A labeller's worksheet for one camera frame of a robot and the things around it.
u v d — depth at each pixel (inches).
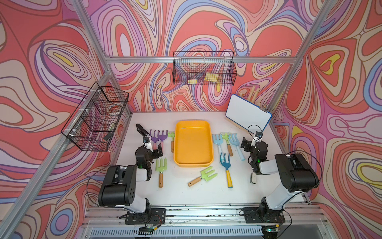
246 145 33.9
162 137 40.9
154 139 40.0
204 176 34.1
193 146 38.8
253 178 32.9
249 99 36.7
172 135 40.9
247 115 36.3
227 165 35.6
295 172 19.1
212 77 35.3
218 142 39.1
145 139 30.3
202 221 28.9
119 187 17.7
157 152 33.3
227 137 41.2
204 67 33.3
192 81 32.3
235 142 40.0
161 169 34.9
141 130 40.6
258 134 31.8
